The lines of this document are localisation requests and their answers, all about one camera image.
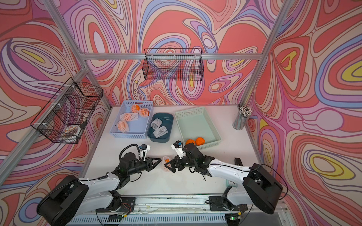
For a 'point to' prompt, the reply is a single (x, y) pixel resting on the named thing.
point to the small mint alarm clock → (230, 183)
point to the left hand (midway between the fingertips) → (161, 162)
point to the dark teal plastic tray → (167, 120)
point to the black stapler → (237, 161)
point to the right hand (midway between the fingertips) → (171, 165)
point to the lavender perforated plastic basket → (133, 120)
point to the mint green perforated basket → (197, 123)
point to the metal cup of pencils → (240, 122)
